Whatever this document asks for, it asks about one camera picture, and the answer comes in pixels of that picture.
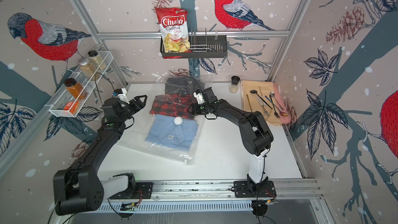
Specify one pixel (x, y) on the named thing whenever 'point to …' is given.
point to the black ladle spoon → (254, 91)
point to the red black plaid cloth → (175, 105)
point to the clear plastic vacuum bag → (133, 139)
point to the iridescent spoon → (282, 113)
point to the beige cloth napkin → (261, 96)
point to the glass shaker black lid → (235, 79)
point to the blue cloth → (164, 130)
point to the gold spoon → (249, 103)
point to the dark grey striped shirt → (183, 85)
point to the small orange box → (74, 108)
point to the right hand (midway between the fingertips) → (190, 110)
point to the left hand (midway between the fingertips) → (146, 95)
